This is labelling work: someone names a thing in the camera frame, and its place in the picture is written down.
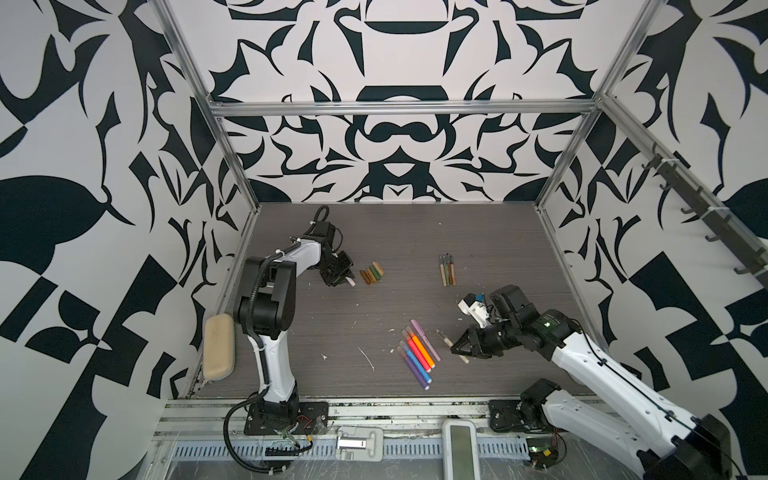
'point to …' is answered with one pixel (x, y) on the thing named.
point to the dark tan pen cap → (368, 275)
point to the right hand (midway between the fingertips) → (455, 349)
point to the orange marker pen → (419, 347)
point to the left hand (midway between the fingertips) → (357, 269)
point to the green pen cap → (374, 272)
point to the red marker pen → (416, 351)
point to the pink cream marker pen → (447, 341)
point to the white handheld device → (460, 450)
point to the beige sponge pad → (218, 347)
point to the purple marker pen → (420, 378)
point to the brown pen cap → (365, 277)
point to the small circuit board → (543, 452)
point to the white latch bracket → (359, 444)
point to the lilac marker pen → (426, 339)
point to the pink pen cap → (350, 281)
